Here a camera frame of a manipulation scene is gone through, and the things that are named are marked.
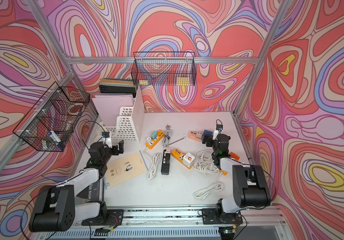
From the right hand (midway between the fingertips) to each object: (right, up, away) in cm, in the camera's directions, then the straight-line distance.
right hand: (212, 136), depth 93 cm
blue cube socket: (-3, +1, +3) cm, 4 cm away
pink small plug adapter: (-28, -9, -2) cm, 29 cm away
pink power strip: (-9, 0, +8) cm, 12 cm away
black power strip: (-29, -16, -4) cm, 34 cm away
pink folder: (-65, +18, -2) cm, 68 cm away
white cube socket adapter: (-16, -13, -9) cm, 22 cm away
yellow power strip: (-21, -12, 0) cm, 24 cm away
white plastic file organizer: (-51, +7, -6) cm, 51 cm away
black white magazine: (-66, -29, -15) cm, 74 cm away
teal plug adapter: (-38, 0, +5) cm, 38 cm away
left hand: (-59, -2, -4) cm, 59 cm away
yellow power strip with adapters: (-34, 0, +10) cm, 35 cm away
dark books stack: (-60, +32, +1) cm, 68 cm away
